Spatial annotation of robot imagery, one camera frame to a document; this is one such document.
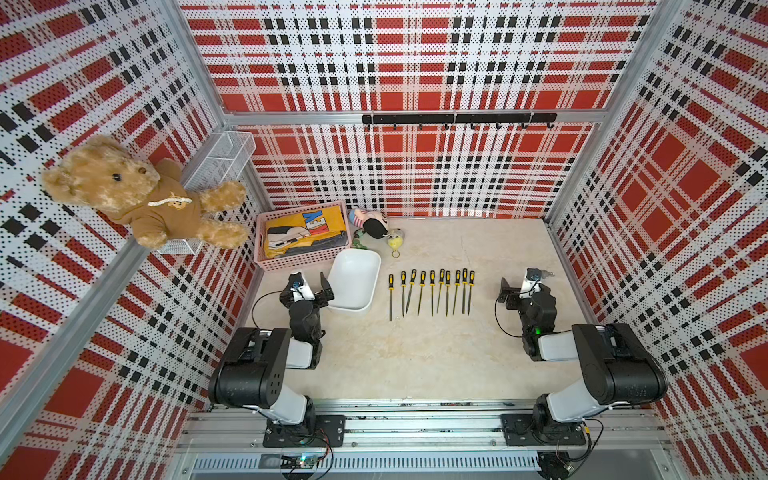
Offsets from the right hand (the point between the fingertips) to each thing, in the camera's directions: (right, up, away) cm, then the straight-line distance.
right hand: (521, 278), depth 92 cm
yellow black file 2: (-34, -3, +10) cm, 36 cm away
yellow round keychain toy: (-40, +12, +19) cm, 46 cm away
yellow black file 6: (-22, -3, +9) cm, 24 cm away
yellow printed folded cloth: (-81, +15, +15) cm, 83 cm away
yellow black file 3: (-31, -3, +9) cm, 32 cm away
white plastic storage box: (-55, -2, +13) cm, 57 cm away
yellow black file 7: (-19, -3, +9) cm, 21 cm away
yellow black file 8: (-16, -3, +10) cm, 19 cm away
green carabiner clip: (-56, +12, +22) cm, 61 cm away
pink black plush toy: (-48, +19, +15) cm, 54 cm away
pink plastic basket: (-74, +6, +10) cm, 75 cm away
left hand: (-65, +1, -2) cm, 65 cm away
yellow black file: (-41, -4, +9) cm, 43 cm away
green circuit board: (-62, -41, -23) cm, 78 cm away
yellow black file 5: (-24, -3, +9) cm, 26 cm away
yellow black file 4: (-27, -3, +9) cm, 29 cm away
